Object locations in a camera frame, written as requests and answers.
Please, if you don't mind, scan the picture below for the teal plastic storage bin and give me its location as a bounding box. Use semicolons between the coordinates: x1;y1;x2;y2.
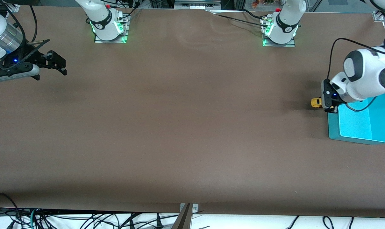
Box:
327;93;385;145

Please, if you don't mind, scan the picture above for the grey metal equipment box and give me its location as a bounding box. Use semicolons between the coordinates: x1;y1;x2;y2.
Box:
174;0;222;10

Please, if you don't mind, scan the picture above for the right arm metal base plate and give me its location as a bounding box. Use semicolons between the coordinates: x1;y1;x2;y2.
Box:
94;14;129;44

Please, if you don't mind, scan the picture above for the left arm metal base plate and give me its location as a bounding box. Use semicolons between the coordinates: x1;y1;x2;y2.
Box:
262;17;296;48

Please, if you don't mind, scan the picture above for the black cable bundle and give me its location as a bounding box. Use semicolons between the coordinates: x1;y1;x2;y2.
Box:
115;0;142;20

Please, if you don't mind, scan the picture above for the short black base cable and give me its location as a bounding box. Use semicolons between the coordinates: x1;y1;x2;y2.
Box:
242;9;265;19

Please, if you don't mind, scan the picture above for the long black base cable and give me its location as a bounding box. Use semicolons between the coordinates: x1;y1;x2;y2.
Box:
215;13;268;27

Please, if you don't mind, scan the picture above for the black curved floor cable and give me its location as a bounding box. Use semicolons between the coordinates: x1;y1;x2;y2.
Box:
0;192;21;229

